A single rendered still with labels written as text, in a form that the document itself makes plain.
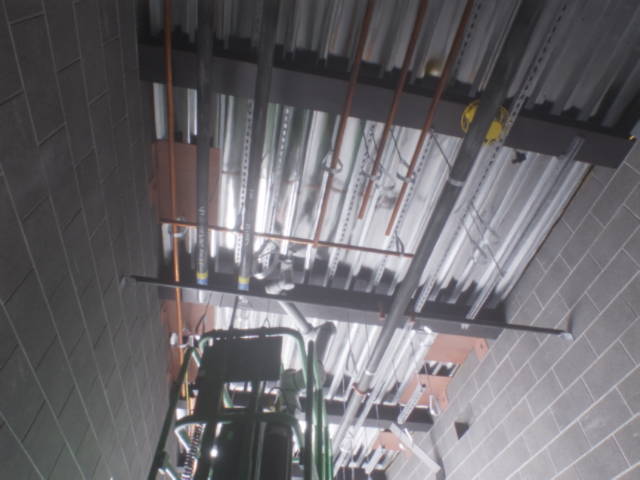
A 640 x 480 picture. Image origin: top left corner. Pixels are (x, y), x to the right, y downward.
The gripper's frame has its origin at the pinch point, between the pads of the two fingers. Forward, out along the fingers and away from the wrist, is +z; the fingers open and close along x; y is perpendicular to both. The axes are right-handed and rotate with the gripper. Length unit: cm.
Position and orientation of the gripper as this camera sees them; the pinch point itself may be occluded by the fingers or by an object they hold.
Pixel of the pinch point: (290, 247)
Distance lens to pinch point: 294.9
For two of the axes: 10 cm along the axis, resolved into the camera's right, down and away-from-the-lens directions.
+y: 9.8, 1.4, 1.2
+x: -0.4, 8.0, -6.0
